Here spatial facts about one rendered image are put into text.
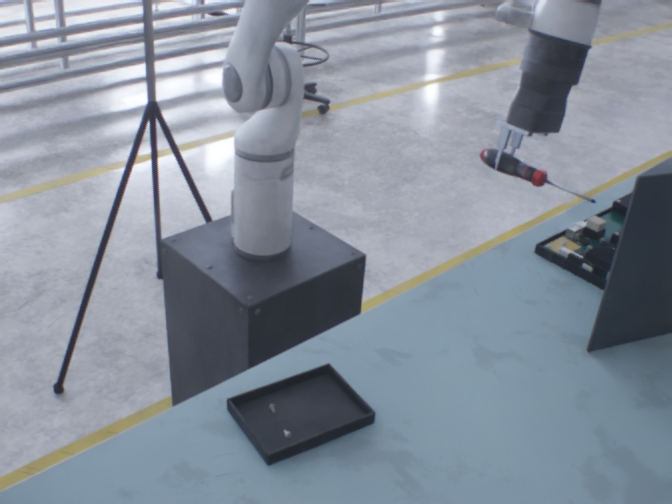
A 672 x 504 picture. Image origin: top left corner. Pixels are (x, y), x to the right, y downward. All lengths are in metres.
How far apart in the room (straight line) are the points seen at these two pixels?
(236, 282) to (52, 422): 1.16
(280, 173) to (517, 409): 0.55
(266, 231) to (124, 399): 1.16
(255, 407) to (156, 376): 1.60
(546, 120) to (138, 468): 0.61
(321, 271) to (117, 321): 1.43
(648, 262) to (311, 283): 0.54
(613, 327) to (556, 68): 0.31
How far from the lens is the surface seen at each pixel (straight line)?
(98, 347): 2.43
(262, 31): 1.01
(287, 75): 1.08
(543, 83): 0.94
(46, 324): 2.57
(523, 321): 0.87
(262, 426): 0.69
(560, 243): 1.01
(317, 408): 0.71
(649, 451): 0.75
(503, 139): 0.98
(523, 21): 0.97
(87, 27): 4.56
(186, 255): 1.22
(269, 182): 1.13
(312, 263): 1.20
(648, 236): 0.80
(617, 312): 0.83
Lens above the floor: 1.48
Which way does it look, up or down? 32 degrees down
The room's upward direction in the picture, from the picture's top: 4 degrees clockwise
